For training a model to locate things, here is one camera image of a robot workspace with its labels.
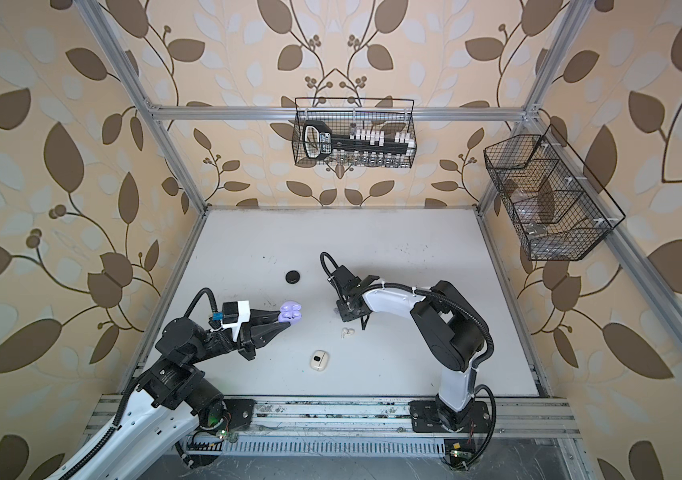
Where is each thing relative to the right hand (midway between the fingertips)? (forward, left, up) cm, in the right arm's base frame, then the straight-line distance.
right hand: (352, 312), depth 93 cm
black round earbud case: (+13, +20, +1) cm, 24 cm away
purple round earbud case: (-13, +13, +28) cm, 34 cm away
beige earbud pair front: (-6, +2, 0) cm, 7 cm away
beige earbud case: (-15, +10, +1) cm, 18 cm away
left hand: (-15, +14, +28) cm, 35 cm away
